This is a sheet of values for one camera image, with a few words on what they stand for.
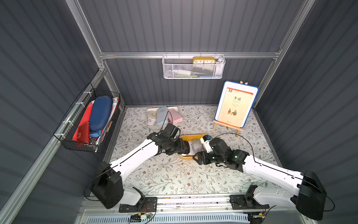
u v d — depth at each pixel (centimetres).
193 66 89
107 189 42
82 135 65
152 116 109
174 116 104
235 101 89
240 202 73
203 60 87
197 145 89
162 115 109
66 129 62
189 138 99
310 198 39
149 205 74
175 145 72
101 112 72
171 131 64
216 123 102
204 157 68
